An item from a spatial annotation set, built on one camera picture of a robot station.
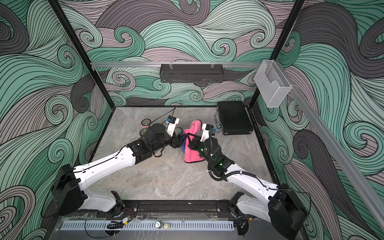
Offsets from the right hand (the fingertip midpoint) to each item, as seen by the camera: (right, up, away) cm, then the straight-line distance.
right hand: (184, 136), depth 75 cm
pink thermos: (-22, +6, +9) cm, 24 cm away
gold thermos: (-23, +2, +5) cm, 24 cm away
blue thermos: (0, -4, -1) cm, 4 cm away
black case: (+38, +9, +39) cm, 55 cm away
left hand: (0, +2, 0) cm, 2 cm away
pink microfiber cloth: (+3, -10, +2) cm, 10 cm away
